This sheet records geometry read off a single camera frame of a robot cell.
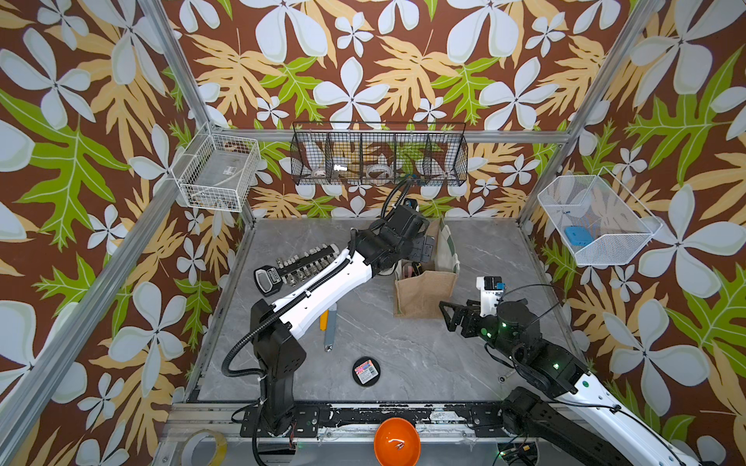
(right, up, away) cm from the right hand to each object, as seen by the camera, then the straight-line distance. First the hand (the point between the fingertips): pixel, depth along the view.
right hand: (449, 303), depth 72 cm
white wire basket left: (-66, +37, +14) cm, 77 cm away
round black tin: (-21, -21, +8) cm, 31 cm away
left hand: (-7, +17, +5) cm, 19 cm away
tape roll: (-63, -34, -4) cm, 72 cm away
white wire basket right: (+46, +22, +10) cm, 52 cm away
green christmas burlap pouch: (-1, 0, +16) cm, 16 cm away
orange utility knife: (-35, -10, +19) cm, 41 cm away
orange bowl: (-14, -34, -2) cm, 37 cm away
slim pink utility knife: (-6, +6, +29) cm, 30 cm away
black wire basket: (-17, +47, +25) cm, 55 cm away
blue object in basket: (+39, +17, +9) cm, 44 cm away
